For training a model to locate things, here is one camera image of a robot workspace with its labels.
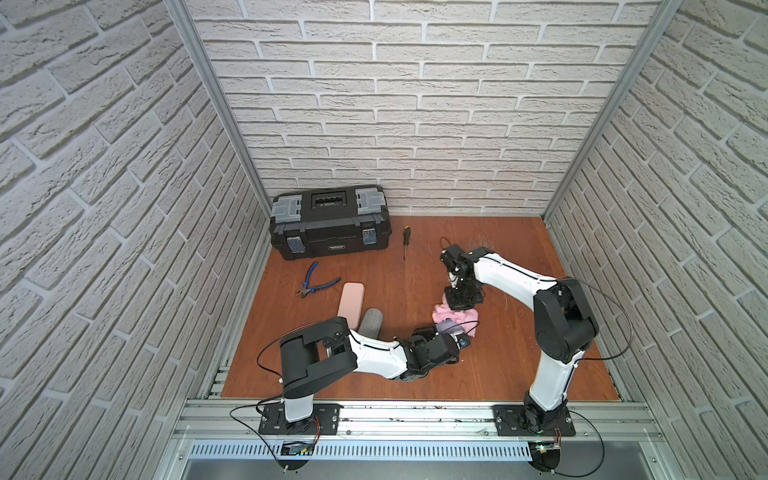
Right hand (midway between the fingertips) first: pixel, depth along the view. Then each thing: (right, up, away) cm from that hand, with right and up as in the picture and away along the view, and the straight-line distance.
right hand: (462, 309), depth 90 cm
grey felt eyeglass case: (-28, -3, -2) cm, 28 cm away
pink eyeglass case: (-35, +1, +3) cm, 35 cm away
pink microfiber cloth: (+1, -3, -3) cm, 4 cm away
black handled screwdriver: (-16, +22, +21) cm, 35 cm away
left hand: (-8, -6, -3) cm, 11 cm away
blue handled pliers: (-50, +5, +7) cm, 51 cm away
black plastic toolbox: (-42, +28, +5) cm, 51 cm away
